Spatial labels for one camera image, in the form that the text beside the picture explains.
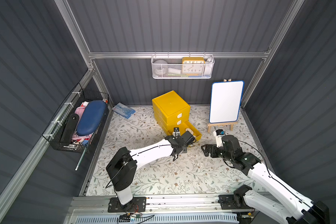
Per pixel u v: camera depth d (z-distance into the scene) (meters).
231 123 1.02
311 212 0.39
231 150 0.59
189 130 1.02
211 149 0.69
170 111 0.89
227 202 0.73
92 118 0.65
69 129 0.64
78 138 0.66
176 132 0.75
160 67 0.83
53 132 0.61
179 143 0.65
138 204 0.74
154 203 0.75
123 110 1.16
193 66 0.89
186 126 1.04
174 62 0.91
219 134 0.70
